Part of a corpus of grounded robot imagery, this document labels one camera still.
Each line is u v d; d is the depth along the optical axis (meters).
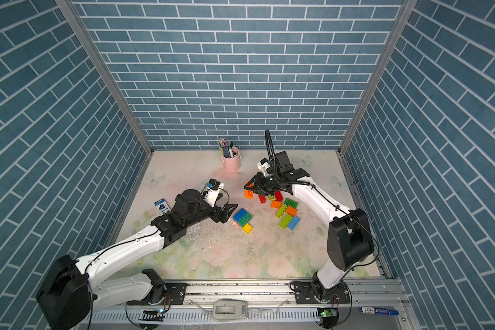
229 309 0.69
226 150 1.05
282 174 0.67
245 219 0.89
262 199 0.98
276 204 0.96
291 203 0.96
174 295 0.74
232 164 1.07
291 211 0.94
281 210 0.94
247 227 0.89
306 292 0.74
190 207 0.60
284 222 0.91
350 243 0.45
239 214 0.94
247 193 0.80
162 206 0.96
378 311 0.69
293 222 0.91
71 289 0.39
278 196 0.99
